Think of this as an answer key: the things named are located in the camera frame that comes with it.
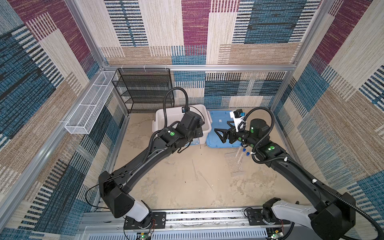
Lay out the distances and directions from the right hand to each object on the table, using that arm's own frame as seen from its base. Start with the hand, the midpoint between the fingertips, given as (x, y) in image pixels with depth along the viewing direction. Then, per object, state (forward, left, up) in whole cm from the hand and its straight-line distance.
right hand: (221, 128), depth 74 cm
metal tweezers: (+7, +10, -24) cm, 27 cm away
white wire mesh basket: (+21, +80, -8) cm, 83 cm away
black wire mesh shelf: (+44, +49, -9) cm, 66 cm away
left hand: (+1, +11, 0) cm, 11 cm away
